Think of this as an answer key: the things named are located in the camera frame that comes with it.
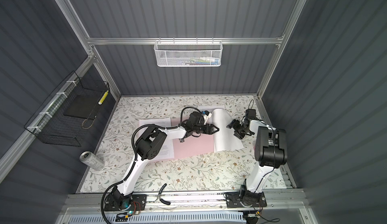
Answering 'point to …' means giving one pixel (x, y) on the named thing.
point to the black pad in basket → (84, 106)
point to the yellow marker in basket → (103, 97)
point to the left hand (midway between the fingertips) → (217, 129)
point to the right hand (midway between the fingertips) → (232, 130)
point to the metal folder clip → (181, 140)
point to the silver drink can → (92, 160)
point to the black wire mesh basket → (64, 117)
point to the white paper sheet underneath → (224, 140)
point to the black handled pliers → (162, 188)
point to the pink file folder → (192, 146)
